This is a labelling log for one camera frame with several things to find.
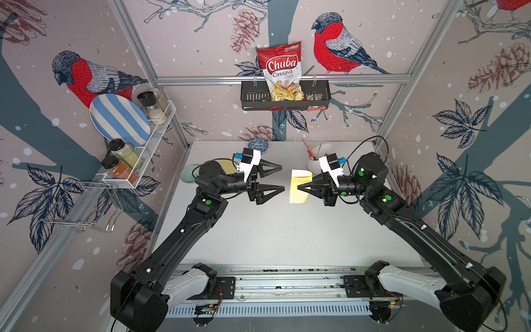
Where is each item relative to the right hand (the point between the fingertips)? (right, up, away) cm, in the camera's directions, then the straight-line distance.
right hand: (300, 185), depth 59 cm
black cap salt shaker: (-56, +26, +24) cm, 66 cm away
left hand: (-5, +3, -2) cm, 6 cm away
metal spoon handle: (+16, +12, +44) cm, 48 cm away
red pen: (+11, +12, +44) cm, 47 cm away
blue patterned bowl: (-16, +17, +59) cm, 63 cm away
